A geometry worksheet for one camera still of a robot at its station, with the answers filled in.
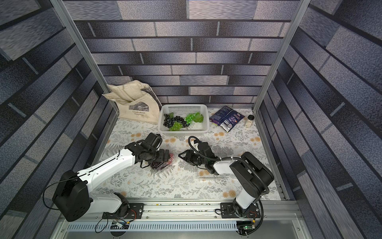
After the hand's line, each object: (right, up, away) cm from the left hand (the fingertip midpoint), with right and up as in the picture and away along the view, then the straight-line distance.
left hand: (165, 155), depth 83 cm
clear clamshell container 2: (+29, +1, -23) cm, 37 cm away
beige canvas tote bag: (-21, +33, +9) cm, 40 cm away
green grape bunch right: (+16, +23, +23) cm, 36 cm away
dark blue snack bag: (+42, +23, +26) cm, 54 cm away
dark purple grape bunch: (-5, -5, -1) cm, 7 cm away
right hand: (+8, -1, +3) cm, 8 cm away
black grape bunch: (-1, +21, +19) cm, 28 cm away
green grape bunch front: (+5, +16, +20) cm, 26 cm away
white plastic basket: (+17, +14, +23) cm, 32 cm away
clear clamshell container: (0, -5, -2) cm, 5 cm away
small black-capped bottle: (+57, +19, +20) cm, 63 cm away
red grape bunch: (+3, 0, +1) cm, 4 cm away
